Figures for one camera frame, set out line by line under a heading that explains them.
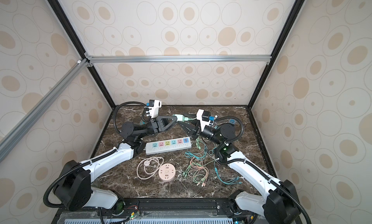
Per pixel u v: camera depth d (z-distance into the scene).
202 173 0.85
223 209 0.72
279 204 0.39
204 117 0.51
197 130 0.56
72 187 0.41
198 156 0.90
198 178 0.83
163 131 0.57
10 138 0.52
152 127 0.58
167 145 0.94
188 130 0.59
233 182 0.81
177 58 0.89
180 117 0.57
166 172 0.83
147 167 0.87
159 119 0.61
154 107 0.60
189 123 0.58
